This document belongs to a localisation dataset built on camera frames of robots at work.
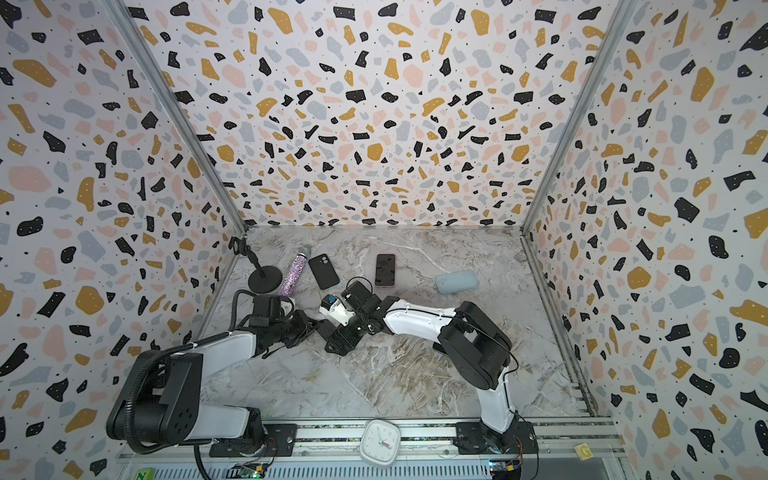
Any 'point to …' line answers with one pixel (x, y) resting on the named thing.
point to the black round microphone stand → (264, 279)
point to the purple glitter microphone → (293, 274)
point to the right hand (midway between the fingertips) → (330, 334)
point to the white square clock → (380, 442)
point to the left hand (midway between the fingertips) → (320, 320)
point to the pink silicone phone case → (385, 271)
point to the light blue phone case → (457, 281)
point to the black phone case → (324, 271)
